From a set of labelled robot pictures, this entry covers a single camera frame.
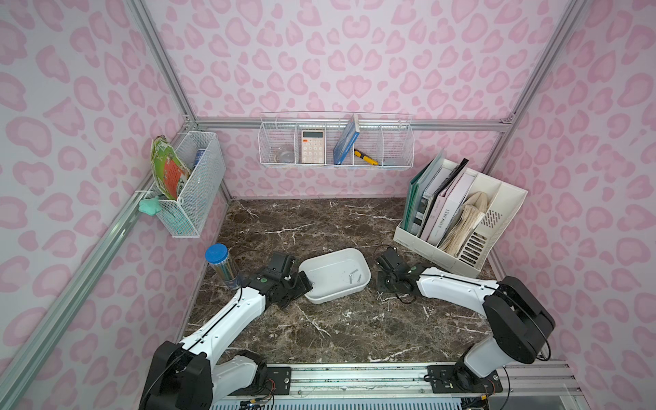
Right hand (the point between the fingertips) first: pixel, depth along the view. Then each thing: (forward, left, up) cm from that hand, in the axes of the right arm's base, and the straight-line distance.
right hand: (380, 280), depth 91 cm
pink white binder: (+18, -21, +19) cm, 34 cm away
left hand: (-4, +25, +6) cm, 26 cm away
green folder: (+20, -10, +27) cm, 35 cm away
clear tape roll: (+36, +35, +27) cm, 57 cm away
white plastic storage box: (+4, +16, -3) cm, 17 cm away
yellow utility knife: (+40, +5, +23) cm, 46 cm away
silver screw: (+2, +10, -2) cm, 11 cm away
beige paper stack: (+16, -30, +18) cm, 39 cm away
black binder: (+30, -28, +27) cm, 49 cm away
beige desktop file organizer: (+21, -42, +16) cm, 50 cm away
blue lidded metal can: (-1, +51, +18) cm, 54 cm away
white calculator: (+40, +24, +28) cm, 55 cm away
